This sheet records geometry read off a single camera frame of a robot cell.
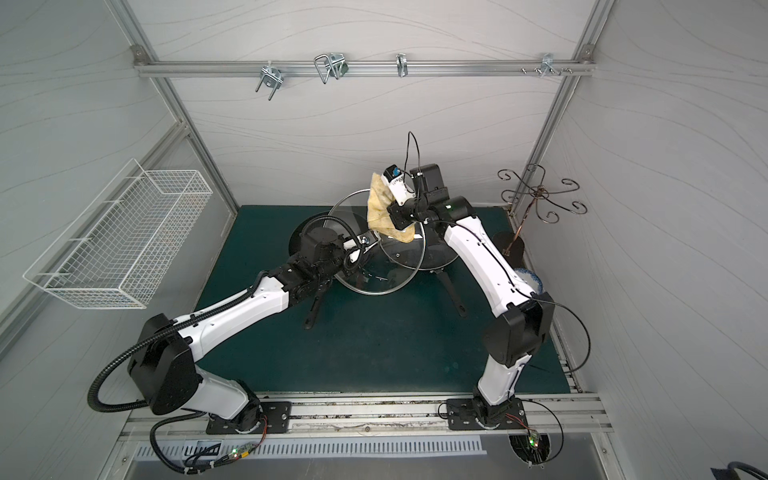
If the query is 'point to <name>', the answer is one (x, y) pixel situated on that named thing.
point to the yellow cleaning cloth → (379, 220)
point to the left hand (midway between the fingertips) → (364, 238)
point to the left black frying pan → (295, 245)
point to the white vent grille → (186, 453)
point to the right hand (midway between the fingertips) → (393, 204)
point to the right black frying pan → (447, 285)
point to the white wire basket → (113, 253)
